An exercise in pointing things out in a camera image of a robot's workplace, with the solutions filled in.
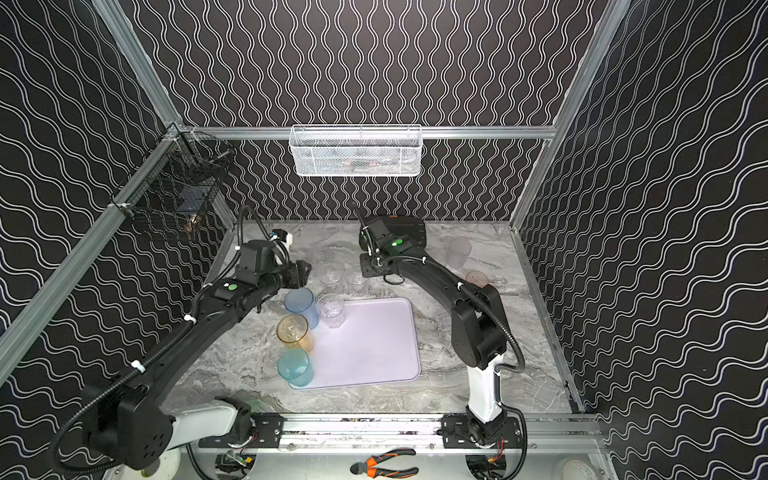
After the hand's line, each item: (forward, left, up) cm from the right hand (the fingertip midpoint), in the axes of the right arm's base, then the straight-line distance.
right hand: (370, 265), depth 91 cm
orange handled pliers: (-49, -2, -13) cm, 51 cm away
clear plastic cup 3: (+2, +5, -14) cm, 15 cm away
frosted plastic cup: (+19, -32, -14) cm, 40 cm away
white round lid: (-48, -51, -15) cm, 72 cm away
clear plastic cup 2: (+3, +14, -10) cm, 18 cm away
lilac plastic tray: (-18, -3, -15) cm, 24 cm away
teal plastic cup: (-27, +20, -11) cm, 35 cm away
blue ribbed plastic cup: (-9, +21, -5) cm, 23 cm away
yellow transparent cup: (-18, +22, -8) cm, 29 cm away
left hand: (-5, +18, +9) cm, 21 cm away
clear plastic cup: (-9, +12, -11) cm, 19 cm away
